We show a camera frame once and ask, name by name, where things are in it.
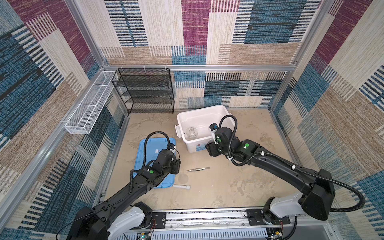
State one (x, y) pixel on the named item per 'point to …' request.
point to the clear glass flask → (192, 132)
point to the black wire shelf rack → (145, 90)
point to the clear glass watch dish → (183, 178)
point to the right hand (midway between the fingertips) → (212, 146)
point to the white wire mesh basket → (84, 115)
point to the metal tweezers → (197, 169)
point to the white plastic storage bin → (193, 126)
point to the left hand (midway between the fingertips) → (176, 159)
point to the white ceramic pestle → (185, 186)
